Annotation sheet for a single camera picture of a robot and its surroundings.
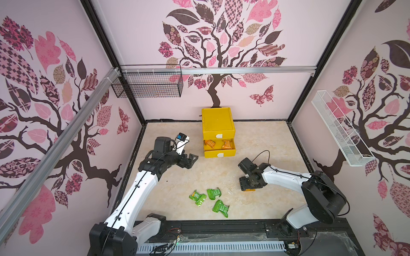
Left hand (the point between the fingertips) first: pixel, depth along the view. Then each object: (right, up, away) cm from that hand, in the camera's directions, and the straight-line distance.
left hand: (188, 157), depth 78 cm
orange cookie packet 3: (+32, -18, +4) cm, 36 cm away
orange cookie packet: (+21, +5, +17) cm, 28 cm away
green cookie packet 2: (+12, -21, +7) cm, 25 cm away
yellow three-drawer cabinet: (+15, +21, +15) cm, 30 cm away
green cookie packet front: (+16, -26, +3) cm, 30 cm away
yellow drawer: (+15, +2, +10) cm, 18 cm away
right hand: (+32, -18, +10) cm, 38 cm away
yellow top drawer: (+16, +11, +10) cm, 22 cm away
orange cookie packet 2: (+10, +6, +17) cm, 21 cm away
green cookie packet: (+4, -23, +6) cm, 24 cm away
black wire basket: (-44, +57, +65) cm, 97 cm away
